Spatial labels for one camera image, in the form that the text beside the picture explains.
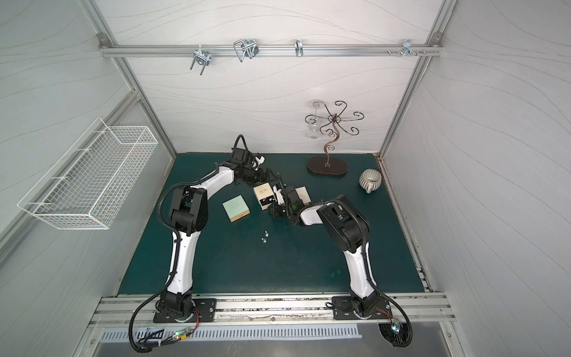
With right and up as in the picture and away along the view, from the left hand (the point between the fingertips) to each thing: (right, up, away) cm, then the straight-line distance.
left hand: (272, 180), depth 101 cm
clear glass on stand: (+18, +23, -13) cm, 32 cm away
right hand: (-1, -12, -2) cm, 12 cm away
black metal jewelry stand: (+28, +7, +13) cm, 32 cm away
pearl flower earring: (-3, -25, -11) cm, 27 cm away
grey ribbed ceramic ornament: (+48, 0, +6) cm, 48 cm away
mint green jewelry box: (-16, -12, -5) cm, 20 cm away
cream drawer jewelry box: (+14, -7, 0) cm, 16 cm away
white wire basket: (-56, -2, -34) cm, 65 cm away
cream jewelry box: (-3, -7, -1) cm, 8 cm away
